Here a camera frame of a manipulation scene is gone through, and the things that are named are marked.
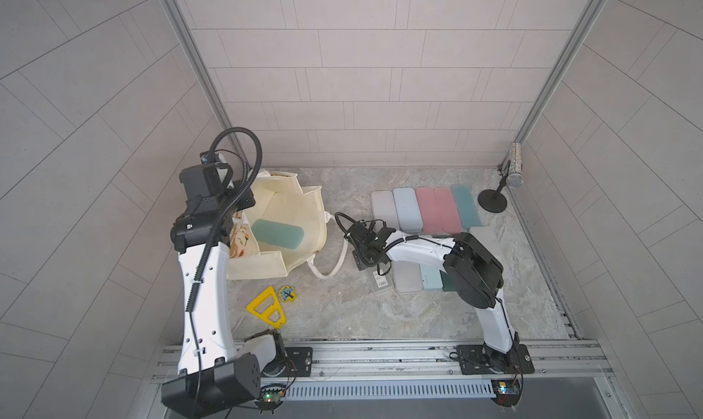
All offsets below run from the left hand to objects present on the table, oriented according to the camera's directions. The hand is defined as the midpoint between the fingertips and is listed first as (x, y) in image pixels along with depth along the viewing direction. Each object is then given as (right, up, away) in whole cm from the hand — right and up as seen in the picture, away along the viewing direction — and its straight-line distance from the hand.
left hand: (246, 179), depth 69 cm
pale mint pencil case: (+47, -10, +33) cm, 58 cm away
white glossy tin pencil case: (+38, -9, +33) cm, 51 cm away
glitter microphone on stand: (+81, -8, +34) cm, 88 cm away
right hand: (+31, -26, +24) cm, 47 cm away
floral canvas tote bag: (0, -5, +27) cm, 27 cm away
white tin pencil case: (+73, -19, +26) cm, 80 cm away
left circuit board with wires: (+8, -52, -5) cm, 53 cm away
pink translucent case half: (+55, -12, +30) cm, 63 cm away
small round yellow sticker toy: (+7, -34, +12) cm, 37 cm away
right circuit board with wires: (+67, -54, -2) cm, 85 cm away
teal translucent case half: (+4, -17, +18) cm, 25 cm away
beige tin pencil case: (+44, -30, +15) cm, 55 cm away
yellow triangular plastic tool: (+4, -37, +9) cm, 39 cm away
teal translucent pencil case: (+69, -9, +34) cm, 78 cm away
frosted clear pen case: (+36, -31, +15) cm, 49 cm away
